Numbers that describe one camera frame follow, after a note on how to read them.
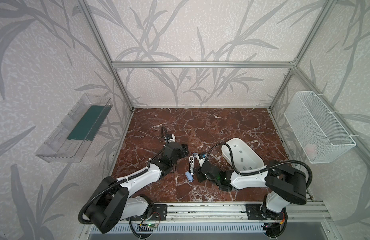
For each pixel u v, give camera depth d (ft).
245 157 3.08
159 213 2.38
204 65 3.20
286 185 1.47
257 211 2.33
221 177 2.15
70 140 2.09
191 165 2.92
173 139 2.58
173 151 2.14
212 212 2.47
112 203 1.35
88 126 2.08
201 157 2.47
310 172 1.50
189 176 2.73
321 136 2.07
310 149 2.41
